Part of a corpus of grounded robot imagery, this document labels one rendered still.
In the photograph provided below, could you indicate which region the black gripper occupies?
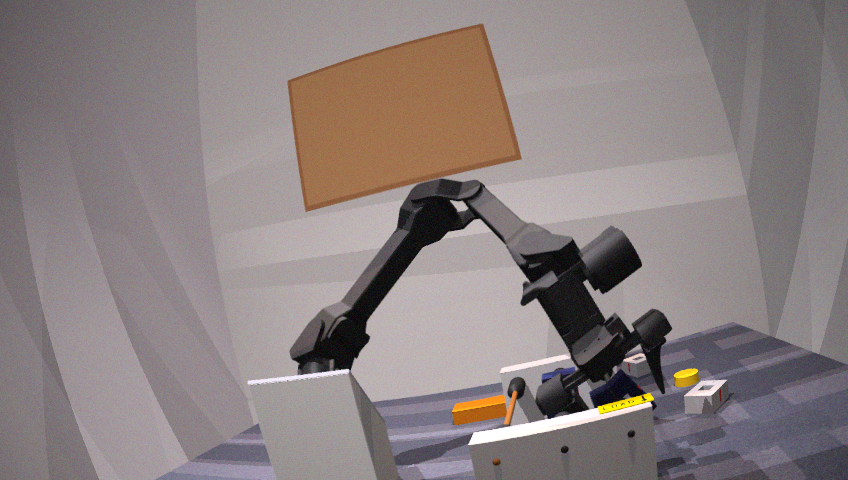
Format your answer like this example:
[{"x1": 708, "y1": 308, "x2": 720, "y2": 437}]
[{"x1": 535, "y1": 302, "x2": 672, "y2": 416}]

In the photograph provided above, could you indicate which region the orange rectangular block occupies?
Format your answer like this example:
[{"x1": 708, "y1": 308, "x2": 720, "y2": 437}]
[{"x1": 452, "y1": 395, "x2": 507, "y2": 425}]

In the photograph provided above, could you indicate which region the yellow short cylinder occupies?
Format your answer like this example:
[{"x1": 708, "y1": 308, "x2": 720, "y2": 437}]
[{"x1": 674, "y1": 369, "x2": 699, "y2": 387}]

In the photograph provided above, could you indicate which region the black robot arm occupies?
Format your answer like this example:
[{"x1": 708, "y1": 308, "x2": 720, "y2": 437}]
[{"x1": 289, "y1": 179, "x2": 642, "y2": 383}]

